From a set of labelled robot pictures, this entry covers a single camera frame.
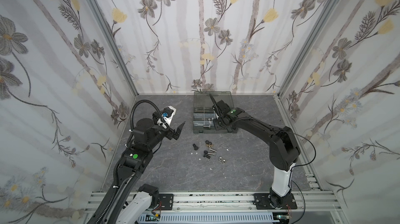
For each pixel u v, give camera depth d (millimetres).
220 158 878
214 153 887
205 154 882
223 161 870
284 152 492
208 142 954
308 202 750
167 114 555
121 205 427
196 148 925
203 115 1022
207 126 1005
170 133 606
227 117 663
